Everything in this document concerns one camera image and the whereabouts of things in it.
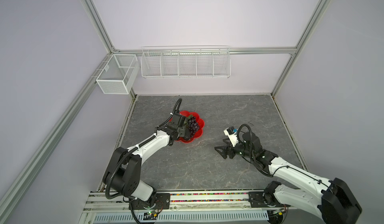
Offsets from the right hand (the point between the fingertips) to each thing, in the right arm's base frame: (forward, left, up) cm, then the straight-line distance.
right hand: (220, 144), depth 79 cm
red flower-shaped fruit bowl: (+21, +10, -10) cm, 26 cm away
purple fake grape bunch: (+17, +15, -7) cm, 24 cm away
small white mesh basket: (+46, +66, +12) cm, 81 cm away
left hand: (+12, +24, -3) cm, 27 cm away
